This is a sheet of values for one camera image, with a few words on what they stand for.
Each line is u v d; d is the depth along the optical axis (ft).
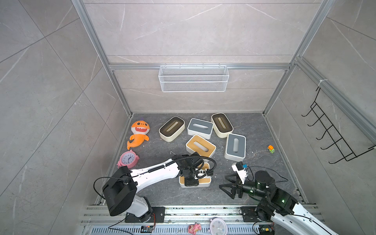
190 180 2.31
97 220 2.37
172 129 3.35
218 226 2.25
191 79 3.30
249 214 2.43
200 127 3.53
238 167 2.09
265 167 2.96
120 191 1.36
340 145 2.12
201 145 3.15
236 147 3.11
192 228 2.20
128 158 2.97
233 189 2.00
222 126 3.41
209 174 2.25
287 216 1.72
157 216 2.40
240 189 2.00
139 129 3.29
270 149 3.16
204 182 2.51
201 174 2.25
